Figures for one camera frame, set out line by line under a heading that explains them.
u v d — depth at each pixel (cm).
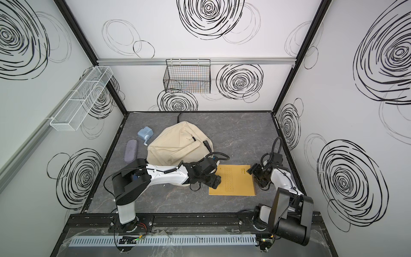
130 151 96
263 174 75
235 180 88
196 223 75
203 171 68
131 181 51
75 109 75
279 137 108
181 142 99
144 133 102
